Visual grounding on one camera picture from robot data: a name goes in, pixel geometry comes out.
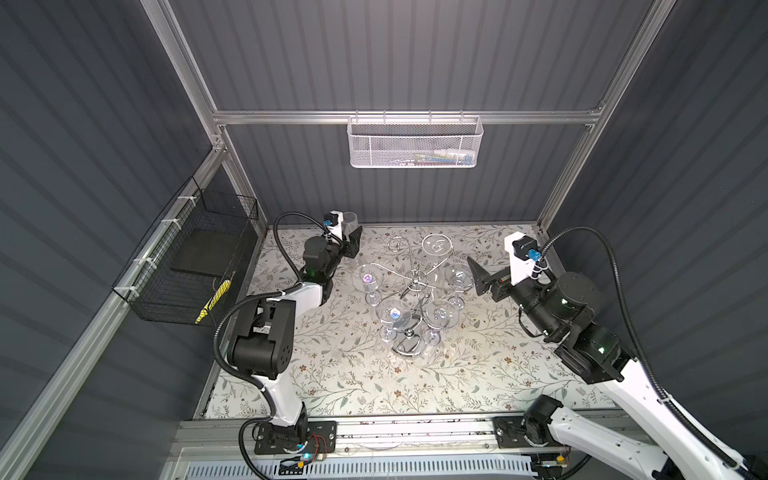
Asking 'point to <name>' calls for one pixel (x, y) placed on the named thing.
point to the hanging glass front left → (394, 314)
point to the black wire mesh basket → (193, 208)
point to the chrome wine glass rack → (408, 343)
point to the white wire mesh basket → (414, 141)
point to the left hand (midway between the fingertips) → (351, 224)
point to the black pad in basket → (207, 251)
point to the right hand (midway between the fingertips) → (495, 251)
